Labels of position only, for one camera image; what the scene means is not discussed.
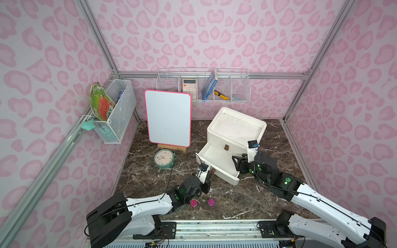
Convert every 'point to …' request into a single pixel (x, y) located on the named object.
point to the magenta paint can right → (211, 202)
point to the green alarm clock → (164, 158)
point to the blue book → (209, 86)
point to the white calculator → (189, 86)
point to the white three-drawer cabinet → (232, 129)
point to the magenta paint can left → (194, 203)
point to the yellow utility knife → (222, 95)
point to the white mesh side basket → (112, 130)
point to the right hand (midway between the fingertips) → (235, 156)
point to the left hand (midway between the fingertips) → (211, 171)
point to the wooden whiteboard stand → (163, 146)
